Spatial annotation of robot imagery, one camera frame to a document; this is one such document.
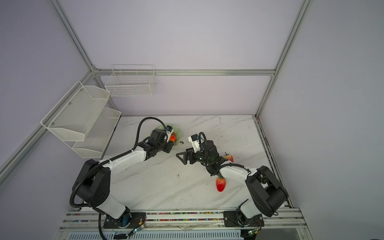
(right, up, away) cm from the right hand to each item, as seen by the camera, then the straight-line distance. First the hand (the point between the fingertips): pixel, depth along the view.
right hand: (181, 153), depth 80 cm
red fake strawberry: (+22, -18, +1) cm, 28 cm away
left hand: (-9, +5, +10) cm, 14 cm away
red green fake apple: (+29, -5, +12) cm, 32 cm away
